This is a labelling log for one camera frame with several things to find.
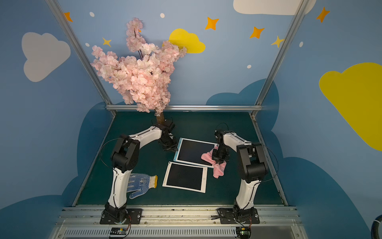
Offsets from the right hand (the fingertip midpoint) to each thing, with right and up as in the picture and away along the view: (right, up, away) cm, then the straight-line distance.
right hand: (218, 161), depth 94 cm
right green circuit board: (+9, -31, -21) cm, 38 cm away
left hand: (-26, +8, +6) cm, 28 cm away
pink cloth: (-1, -3, -6) cm, 6 cm away
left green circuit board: (-53, -29, -22) cm, 64 cm away
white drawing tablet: (-18, +6, +5) cm, 20 cm away
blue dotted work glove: (-47, -10, -8) cm, 48 cm away
